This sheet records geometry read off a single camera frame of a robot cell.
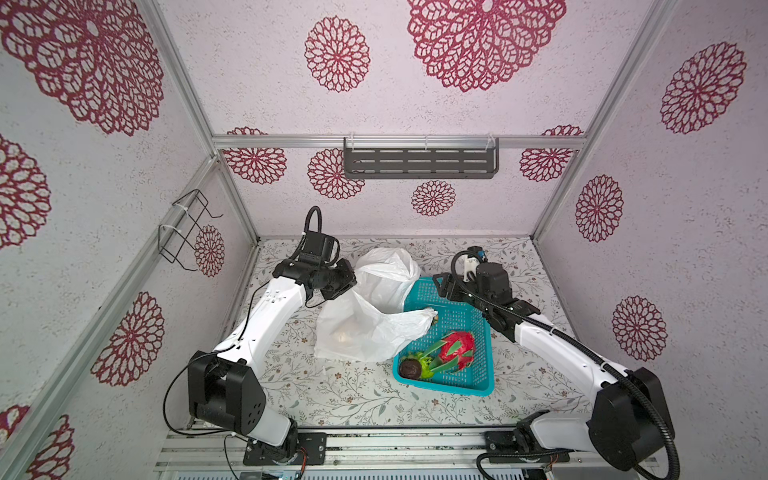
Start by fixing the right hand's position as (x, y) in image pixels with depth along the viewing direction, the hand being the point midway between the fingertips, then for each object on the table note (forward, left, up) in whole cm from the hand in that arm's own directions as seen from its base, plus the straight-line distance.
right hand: (441, 273), depth 82 cm
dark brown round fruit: (-22, +8, -12) cm, 27 cm away
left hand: (-4, +23, -1) cm, 23 cm away
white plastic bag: (-12, +19, -6) cm, 23 cm away
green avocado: (-21, +4, -14) cm, 26 cm away
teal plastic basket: (-1, -6, -21) cm, 22 cm away
